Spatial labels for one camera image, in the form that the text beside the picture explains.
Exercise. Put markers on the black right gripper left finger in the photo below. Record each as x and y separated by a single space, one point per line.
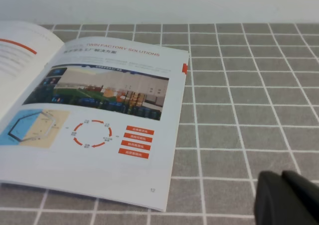
277 204

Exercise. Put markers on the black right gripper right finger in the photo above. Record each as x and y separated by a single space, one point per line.
305 190

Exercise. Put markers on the white brochure book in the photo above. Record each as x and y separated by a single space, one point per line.
94 116

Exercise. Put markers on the grey checked tablecloth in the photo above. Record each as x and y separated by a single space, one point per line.
251 103

